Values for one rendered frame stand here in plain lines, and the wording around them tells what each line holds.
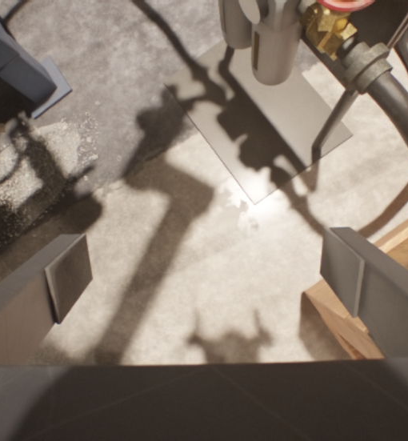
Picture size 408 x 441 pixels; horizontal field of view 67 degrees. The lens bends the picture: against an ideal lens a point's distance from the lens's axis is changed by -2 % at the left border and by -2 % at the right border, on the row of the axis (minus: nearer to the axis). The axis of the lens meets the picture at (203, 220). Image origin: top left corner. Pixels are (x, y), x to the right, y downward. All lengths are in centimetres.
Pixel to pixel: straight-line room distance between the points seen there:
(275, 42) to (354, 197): 46
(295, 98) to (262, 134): 13
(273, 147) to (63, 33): 72
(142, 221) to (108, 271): 16
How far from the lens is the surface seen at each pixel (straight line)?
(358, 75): 42
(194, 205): 81
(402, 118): 42
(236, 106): 87
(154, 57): 99
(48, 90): 104
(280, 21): 46
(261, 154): 82
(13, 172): 104
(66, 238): 17
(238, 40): 64
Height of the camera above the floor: 79
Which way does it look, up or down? 80 degrees down
